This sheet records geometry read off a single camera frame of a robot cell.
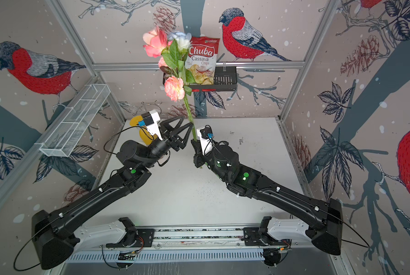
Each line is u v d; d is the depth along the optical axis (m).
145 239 0.73
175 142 0.51
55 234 0.39
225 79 1.01
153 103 0.98
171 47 0.45
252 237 0.73
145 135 0.55
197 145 0.57
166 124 0.57
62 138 0.71
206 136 0.52
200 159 0.57
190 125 0.52
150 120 0.49
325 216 0.40
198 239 0.75
